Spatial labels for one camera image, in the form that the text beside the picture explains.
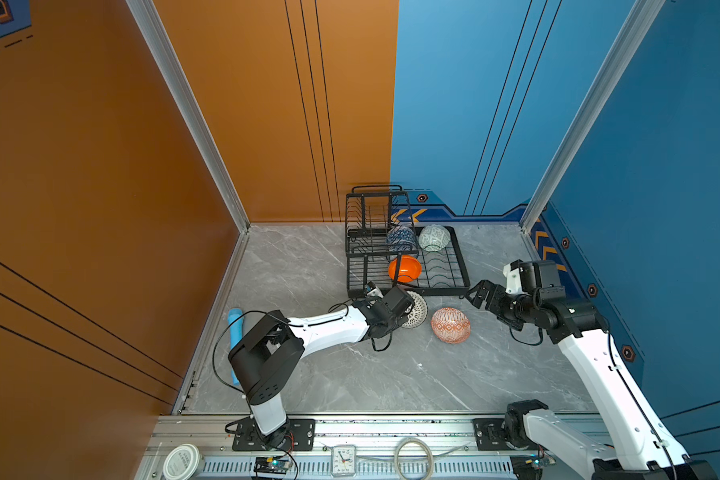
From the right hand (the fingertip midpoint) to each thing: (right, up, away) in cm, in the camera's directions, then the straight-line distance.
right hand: (475, 301), depth 74 cm
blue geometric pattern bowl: (-14, +17, +37) cm, 43 cm away
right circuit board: (+14, -37, -5) cm, 40 cm away
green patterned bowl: (-2, +17, +38) cm, 42 cm away
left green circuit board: (-49, -39, -4) cm, 63 cm away
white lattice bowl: (-12, -5, +15) cm, 20 cm away
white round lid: (-68, -34, -9) cm, 76 cm away
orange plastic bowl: (-13, +7, +26) cm, 30 cm away
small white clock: (-33, -36, -6) cm, 49 cm away
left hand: (-16, -6, +14) cm, 22 cm away
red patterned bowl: (-1, -11, +17) cm, 20 cm away
